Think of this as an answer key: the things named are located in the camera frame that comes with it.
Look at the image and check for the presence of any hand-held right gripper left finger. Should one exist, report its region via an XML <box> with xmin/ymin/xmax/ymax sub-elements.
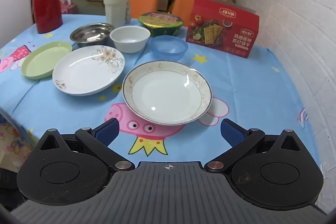
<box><xmin>33</xmin><ymin>118</ymin><xmax>135</xmax><ymax>172</ymax></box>

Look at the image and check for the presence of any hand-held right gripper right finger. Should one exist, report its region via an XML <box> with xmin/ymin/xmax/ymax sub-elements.
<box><xmin>205</xmin><ymin>118</ymin><xmax>306</xmax><ymax>173</ymax></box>

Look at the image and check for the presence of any gold-rimmed white plate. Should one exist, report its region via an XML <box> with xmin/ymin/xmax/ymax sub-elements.
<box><xmin>122</xmin><ymin>61</ymin><xmax>213</xmax><ymax>125</ymax></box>

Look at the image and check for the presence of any stainless steel bowl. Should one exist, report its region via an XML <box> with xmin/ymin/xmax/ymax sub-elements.
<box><xmin>70</xmin><ymin>23</ymin><xmax>115</xmax><ymax>49</ymax></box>

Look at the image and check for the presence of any blue cartoon tablecloth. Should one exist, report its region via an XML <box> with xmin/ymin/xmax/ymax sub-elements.
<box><xmin>0</xmin><ymin>13</ymin><xmax>322</xmax><ymax>177</ymax></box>

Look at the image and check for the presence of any floral white plate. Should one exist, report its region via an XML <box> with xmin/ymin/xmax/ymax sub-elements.
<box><xmin>52</xmin><ymin>46</ymin><xmax>125</xmax><ymax>96</ymax></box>

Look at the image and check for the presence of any pale cartoon printed cloth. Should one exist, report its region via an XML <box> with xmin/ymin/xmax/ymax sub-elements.
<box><xmin>0</xmin><ymin>109</ymin><xmax>34</xmax><ymax>169</ymax></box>

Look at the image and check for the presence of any white bowl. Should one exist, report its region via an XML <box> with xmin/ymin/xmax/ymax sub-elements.
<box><xmin>109</xmin><ymin>26</ymin><xmax>151</xmax><ymax>53</ymax></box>

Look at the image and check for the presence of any light green plate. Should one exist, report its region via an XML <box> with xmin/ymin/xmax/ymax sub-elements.
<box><xmin>21</xmin><ymin>41</ymin><xmax>73</xmax><ymax>81</ymax></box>

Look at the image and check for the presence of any red cracker box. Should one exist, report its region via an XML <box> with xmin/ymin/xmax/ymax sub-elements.
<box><xmin>186</xmin><ymin>0</ymin><xmax>260</xmax><ymax>59</ymax></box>

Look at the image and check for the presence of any blue plastic bowl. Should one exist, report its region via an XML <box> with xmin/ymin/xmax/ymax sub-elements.
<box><xmin>149</xmin><ymin>35</ymin><xmax>189</xmax><ymax>61</ymax></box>

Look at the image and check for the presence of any green instant noodle bowl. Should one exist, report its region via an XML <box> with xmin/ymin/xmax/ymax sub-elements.
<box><xmin>138</xmin><ymin>12</ymin><xmax>184</xmax><ymax>37</ymax></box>

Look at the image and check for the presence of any white travel tumbler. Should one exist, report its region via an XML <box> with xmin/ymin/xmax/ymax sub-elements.
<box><xmin>103</xmin><ymin>0</ymin><xmax>132</xmax><ymax>28</ymax></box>

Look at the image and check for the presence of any pink box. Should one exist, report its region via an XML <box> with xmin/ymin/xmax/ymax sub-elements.
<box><xmin>61</xmin><ymin>2</ymin><xmax>78</xmax><ymax>15</ymax></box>

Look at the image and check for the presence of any red thermos jug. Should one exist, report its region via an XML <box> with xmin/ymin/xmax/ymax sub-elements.
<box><xmin>32</xmin><ymin>0</ymin><xmax>63</xmax><ymax>34</ymax></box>

